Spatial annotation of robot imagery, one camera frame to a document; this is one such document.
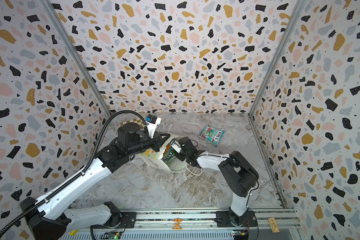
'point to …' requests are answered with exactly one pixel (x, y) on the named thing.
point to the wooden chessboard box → (139, 120)
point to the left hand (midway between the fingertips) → (170, 133)
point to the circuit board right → (240, 234)
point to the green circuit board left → (113, 235)
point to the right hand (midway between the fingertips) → (175, 144)
